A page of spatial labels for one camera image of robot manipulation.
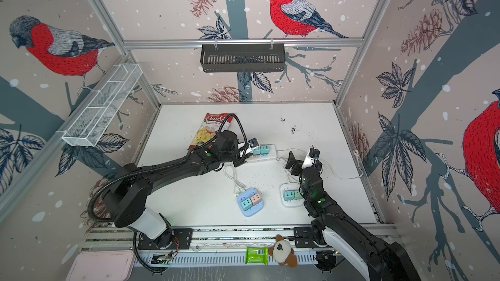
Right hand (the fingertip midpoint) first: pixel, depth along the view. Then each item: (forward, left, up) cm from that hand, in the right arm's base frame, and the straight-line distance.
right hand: (299, 155), depth 83 cm
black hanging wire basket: (+50, +28, +18) cm, 60 cm away
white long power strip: (+5, +16, -11) cm, 20 cm away
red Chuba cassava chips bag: (+19, +46, -6) cm, 50 cm away
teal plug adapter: (-15, +5, -6) cm, 17 cm away
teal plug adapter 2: (+6, +15, -6) cm, 17 cm away
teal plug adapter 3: (-4, +18, +10) cm, 21 cm away
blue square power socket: (-14, +23, -10) cm, 29 cm away
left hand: (+1, +21, +2) cm, 21 cm away
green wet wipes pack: (-35, +17, -12) cm, 41 cm away
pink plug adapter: (-18, +18, -5) cm, 26 cm away
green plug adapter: (-15, +1, -6) cm, 16 cm away
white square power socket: (-10, +3, -10) cm, 14 cm away
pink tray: (-41, +72, -10) cm, 84 cm away
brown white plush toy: (-34, +8, -10) cm, 36 cm away
